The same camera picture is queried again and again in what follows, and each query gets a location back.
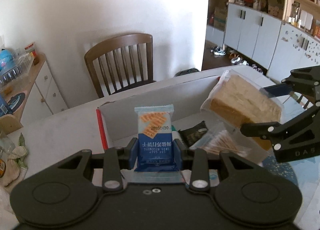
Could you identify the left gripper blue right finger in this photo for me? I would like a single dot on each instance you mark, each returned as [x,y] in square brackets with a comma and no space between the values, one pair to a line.
[183,156]

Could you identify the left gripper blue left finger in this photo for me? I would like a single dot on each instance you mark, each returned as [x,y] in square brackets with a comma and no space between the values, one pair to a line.
[128,155]

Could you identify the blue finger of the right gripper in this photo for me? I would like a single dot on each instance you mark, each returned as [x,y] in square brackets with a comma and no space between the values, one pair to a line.
[276,90]

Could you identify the white cooling gel tube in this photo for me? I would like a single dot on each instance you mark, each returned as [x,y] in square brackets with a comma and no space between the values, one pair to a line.
[175,134]

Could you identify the blue biscuit packet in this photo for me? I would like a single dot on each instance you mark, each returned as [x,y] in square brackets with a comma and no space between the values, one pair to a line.
[155,151]

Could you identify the bag of cotton swabs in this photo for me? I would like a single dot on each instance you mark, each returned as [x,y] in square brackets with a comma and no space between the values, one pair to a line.
[218,139]

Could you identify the bagged slice of bread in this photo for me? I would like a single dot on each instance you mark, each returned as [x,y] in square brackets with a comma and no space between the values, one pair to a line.
[238,100]

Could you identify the dark green pouch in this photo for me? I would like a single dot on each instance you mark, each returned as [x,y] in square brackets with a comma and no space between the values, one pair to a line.
[191,135]

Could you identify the brown wooden chair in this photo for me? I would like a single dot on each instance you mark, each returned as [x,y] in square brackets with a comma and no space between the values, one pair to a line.
[303,100]
[123,62]

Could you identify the red and white cardboard box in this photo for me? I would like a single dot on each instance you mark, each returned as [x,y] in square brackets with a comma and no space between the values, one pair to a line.
[120,123]

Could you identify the white side cabinet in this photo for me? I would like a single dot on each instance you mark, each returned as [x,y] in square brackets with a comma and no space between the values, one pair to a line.
[34,96]

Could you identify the beige cloth bag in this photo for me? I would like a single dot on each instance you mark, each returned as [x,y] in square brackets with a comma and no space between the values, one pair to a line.
[13,166]

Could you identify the white wall cupboard unit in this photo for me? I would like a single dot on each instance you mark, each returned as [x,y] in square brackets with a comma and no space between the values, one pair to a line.
[273,36]

